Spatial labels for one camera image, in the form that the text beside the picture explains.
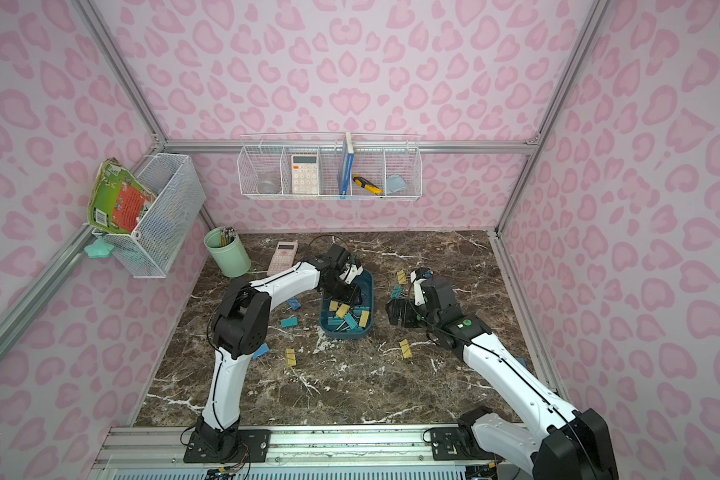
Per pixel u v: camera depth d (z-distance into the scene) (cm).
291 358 87
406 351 88
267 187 95
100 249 63
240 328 57
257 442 74
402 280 104
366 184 97
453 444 73
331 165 98
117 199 72
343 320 94
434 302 61
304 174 93
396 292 100
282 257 110
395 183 101
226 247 97
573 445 38
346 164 86
